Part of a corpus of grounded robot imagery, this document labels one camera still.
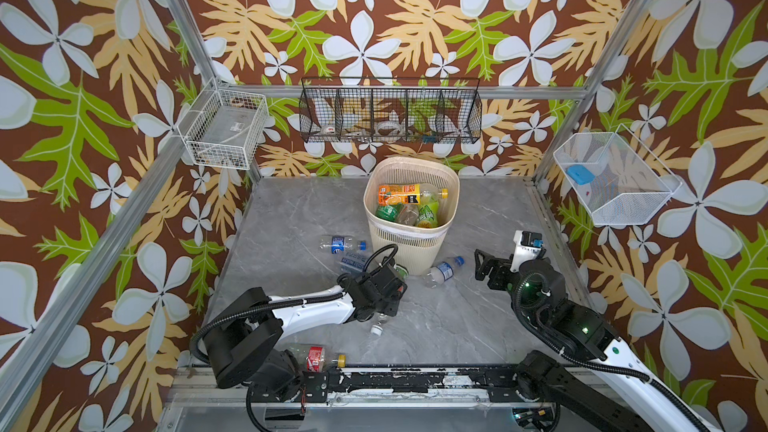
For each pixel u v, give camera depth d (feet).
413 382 2.47
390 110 3.19
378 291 2.15
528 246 1.92
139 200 1.99
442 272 2.90
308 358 2.41
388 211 2.90
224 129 2.78
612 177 2.73
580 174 2.85
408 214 2.76
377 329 2.61
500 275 2.01
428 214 2.76
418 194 2.78
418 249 2.48
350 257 3.03
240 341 1.40
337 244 3.14
